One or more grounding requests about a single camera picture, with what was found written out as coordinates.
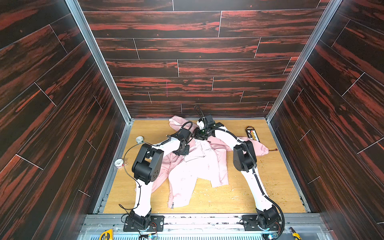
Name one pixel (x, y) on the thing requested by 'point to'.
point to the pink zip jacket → (208, 161)
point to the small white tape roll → (139, 139)
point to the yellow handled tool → (295, 235)
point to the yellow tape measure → (107, 235)
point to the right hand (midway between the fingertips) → (194, 135)
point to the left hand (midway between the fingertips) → (184, 151)
